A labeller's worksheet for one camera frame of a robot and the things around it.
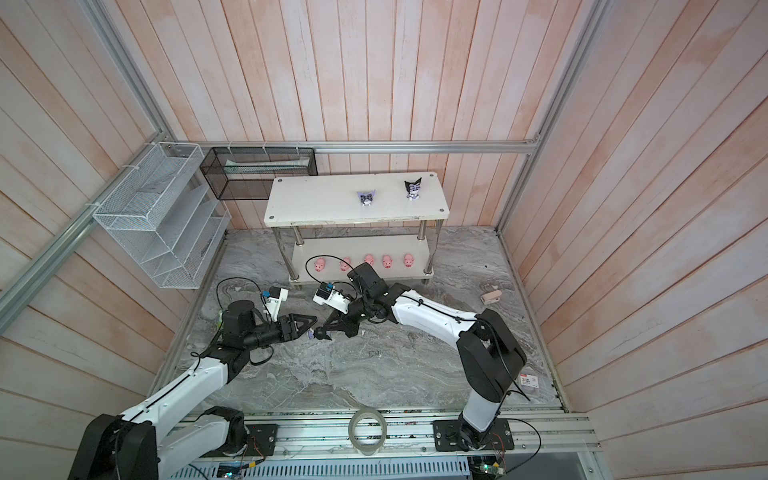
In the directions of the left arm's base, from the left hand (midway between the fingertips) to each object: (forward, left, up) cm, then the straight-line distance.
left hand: (312, 325), depth 81 cm
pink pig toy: (+24, +2, -3) cm, 24 cm away
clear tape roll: (-28, -15, -10) cm, 33 cm away
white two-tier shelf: (+52, +4, -13) cm, 53 cm away
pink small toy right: (+15, -56, -10) cm, 59 cm away
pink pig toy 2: (+27, -15, -4) cm, 31 cm away
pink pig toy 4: (+26, -28, -4) cm, 39 cm away
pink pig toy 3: (+26, -21, -4) cm, 34 cm away
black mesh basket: (+52, +28, +13) cm, 61 cm away
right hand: (0, -4, +1) cm, 4 cm away
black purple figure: (-3, 0, +1) cm, 3 cm away
